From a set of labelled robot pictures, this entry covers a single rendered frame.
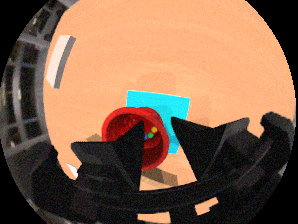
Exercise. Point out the red cup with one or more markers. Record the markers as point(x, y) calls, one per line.
point(121, 120)

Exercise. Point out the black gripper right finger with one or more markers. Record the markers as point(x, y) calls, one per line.
point(202, 144)

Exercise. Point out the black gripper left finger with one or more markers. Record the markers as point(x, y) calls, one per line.
point(125, 153)

